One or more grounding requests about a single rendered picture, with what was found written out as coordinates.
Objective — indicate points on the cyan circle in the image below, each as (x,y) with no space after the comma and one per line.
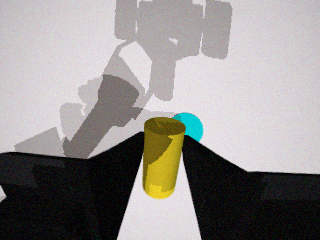
(194,127)

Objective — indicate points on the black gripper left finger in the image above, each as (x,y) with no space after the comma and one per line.
(102,183)

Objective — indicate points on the yellow cylinder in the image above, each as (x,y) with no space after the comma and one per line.
(163,142)

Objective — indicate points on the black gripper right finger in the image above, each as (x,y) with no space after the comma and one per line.
(226,197)

